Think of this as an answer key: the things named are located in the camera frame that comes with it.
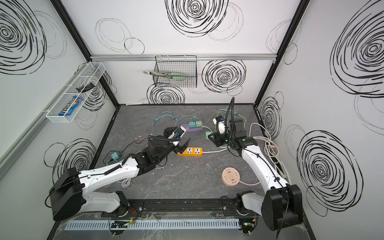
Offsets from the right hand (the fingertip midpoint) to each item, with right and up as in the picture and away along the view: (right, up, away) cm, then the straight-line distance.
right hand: (211, 135), depth 81 cm
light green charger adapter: (-2, +1, -1) cm, 2 cm away
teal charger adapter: (-57, -14, +9) cm, 59 cm away
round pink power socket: (+11, -23, +1) cm, 26 cm away
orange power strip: (-10, -12, +10) cm, 19 cm away
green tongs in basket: (-24, +36, +10) cm, 44 cm away
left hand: (-15, +2, -5) cm, 16 cm away
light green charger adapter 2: (-6, +5, +19) cm, 20 cm away
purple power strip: (-15, +3, +23) cm, 27 cm away
